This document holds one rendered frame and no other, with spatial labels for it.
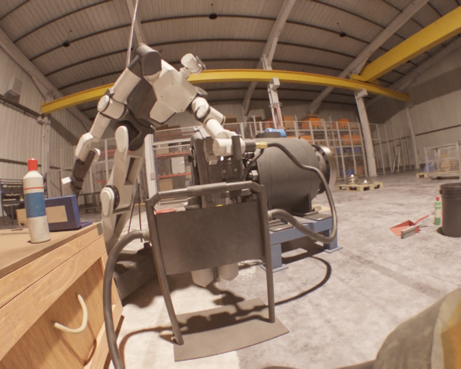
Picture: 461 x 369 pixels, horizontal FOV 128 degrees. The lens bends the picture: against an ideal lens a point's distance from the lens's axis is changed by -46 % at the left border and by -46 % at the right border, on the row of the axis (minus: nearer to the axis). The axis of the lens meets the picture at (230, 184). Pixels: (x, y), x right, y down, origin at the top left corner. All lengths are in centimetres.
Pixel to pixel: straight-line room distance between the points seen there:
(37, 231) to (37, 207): 6
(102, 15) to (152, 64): 903
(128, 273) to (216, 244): 62
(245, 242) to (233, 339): 37
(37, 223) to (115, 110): 60
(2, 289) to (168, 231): 49
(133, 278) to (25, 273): 79
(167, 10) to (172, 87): 871
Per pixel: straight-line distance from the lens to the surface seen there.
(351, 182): 597
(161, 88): 99
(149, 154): 902
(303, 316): 91
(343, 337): 82
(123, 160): 110
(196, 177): 141
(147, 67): 96
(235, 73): 1002
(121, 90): 98
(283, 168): 139
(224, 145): 79
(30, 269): 51
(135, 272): 120
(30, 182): 63
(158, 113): 106
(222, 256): 69
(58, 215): 80
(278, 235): 127
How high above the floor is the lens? 57
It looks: level
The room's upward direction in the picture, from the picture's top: 7 degrees counter-clockwise
